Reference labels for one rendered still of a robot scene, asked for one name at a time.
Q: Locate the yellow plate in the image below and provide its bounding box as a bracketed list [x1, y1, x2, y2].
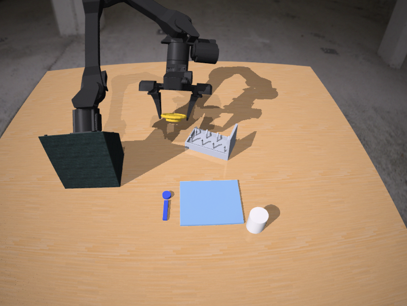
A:
[161, 113, 187, 122]

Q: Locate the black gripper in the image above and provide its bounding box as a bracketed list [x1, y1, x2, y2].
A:
[139, 60, 213, 121]

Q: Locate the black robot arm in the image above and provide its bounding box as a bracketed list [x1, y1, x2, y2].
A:
[70, 0, 219, 134]

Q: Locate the light blue rectangular mat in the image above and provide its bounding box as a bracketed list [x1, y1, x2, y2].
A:
[180, 180, 244, 226]

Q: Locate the grey dish rack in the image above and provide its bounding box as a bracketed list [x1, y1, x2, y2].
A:
[185, 124, 238, 161]

